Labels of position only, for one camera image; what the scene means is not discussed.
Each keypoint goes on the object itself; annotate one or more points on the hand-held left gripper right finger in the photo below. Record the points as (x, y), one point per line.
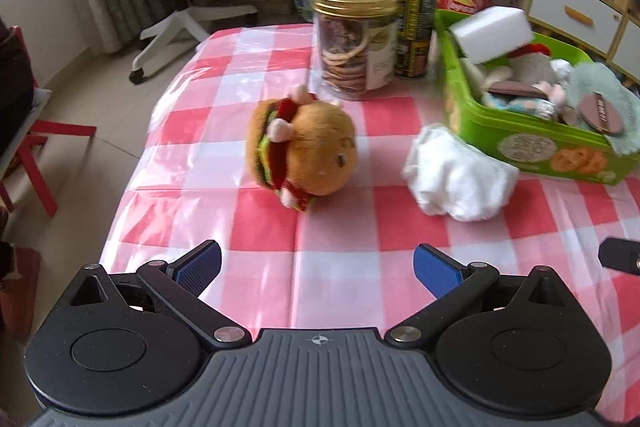
(437, 269)

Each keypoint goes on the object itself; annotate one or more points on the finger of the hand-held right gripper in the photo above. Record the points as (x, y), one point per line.
(620, 254)

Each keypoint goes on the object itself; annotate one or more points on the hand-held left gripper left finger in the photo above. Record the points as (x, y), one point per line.
(195, 266)

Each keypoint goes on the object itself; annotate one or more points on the white cloth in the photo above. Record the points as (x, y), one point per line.
(457, 179)

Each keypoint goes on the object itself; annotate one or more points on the green plastic bin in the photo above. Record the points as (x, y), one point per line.
(500, 147)

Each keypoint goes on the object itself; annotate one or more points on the brown oval powder puff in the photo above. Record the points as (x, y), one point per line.
(515, 89)
(602, 114)

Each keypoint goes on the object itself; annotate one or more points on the burger plush toy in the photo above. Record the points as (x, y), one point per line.
(310, 147)

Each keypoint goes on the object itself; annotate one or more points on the mint green fuzzy cloth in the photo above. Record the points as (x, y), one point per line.
(597, 79)

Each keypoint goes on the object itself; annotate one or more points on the white plush with santa hat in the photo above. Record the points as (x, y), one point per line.
(532, 62)

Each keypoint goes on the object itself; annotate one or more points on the white foam block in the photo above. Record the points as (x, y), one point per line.
(492, 34)

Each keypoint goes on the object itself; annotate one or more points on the pink checkered tablecloth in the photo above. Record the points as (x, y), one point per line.
(350, 232)

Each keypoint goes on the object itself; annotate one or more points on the red stool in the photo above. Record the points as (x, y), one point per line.
(35, 142)

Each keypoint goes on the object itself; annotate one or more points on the low wooden drawer cabinet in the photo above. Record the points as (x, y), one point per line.
(631, 52)

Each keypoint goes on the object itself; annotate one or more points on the clear cookie jar gold lid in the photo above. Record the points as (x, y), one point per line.
(357, 52)

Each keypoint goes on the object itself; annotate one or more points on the green drink can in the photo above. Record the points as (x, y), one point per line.
(416, 27)

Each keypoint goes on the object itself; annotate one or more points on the dark bag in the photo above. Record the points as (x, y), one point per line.
(15, 87)

